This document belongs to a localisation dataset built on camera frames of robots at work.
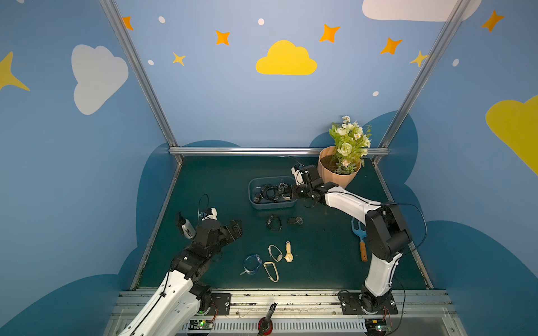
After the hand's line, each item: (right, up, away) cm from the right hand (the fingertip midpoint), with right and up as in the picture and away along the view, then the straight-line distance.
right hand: (292, 187), depth 96 cm
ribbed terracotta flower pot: (+18, +12, +9) cm, 24 cm away
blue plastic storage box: (-17, +2, +10) cm, 19 cm away
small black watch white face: (-16, -5, +3) cm, 18 cm away
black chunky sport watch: (-11, -3, +9) cm, 14 cm away
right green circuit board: (+27, -48, -24) cm, 60 cm away
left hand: (-23, -14, -16) cm, 31 cm away
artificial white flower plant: (+25, +18, -6) cm, 32 cm away
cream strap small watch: (-3, -28, -11) cm, 30 cm away
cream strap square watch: (-11, -33, -15) cm, 38 cm away
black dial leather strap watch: (-4, -1, +3) cm, 5 cm away
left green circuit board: (-34, -47, -25) cm, 63 cm away
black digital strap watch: (-8, -17, +1) cm, 19 cm away
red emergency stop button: (-10, -42, -33) cm, 54 cm away
